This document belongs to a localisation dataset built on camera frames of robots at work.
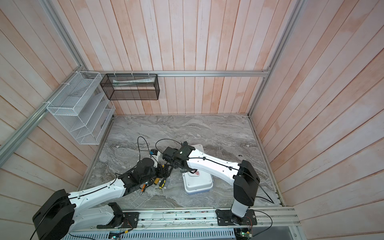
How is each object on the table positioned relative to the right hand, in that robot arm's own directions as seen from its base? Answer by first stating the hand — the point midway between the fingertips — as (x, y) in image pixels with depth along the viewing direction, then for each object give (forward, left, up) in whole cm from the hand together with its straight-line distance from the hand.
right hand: (191, 165), depth 80 cm
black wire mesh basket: (+53, +44, +14) cm, 70 cm away
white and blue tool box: (-8, -4, -1) cm, 9 cm away
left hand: (-1, +13, -4) cm, 14 cm away
